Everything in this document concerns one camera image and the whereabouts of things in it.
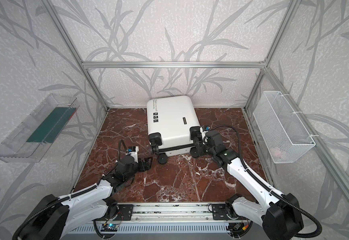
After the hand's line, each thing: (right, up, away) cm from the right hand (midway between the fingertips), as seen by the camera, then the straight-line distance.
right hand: (199, 138), depth 82 cm
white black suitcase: (-14, +7, +1) cm, 16 cm away
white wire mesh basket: (+33, +3, -22) cm, 40 cm away
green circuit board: (-45, -42, -11) cm, 62 cm away
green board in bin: (-65, +8, -19) cm, 69 cm away
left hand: (-29, -10, +5) cm, 31 cm away
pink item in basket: (+36, -5, -10) cm, 38 cm away
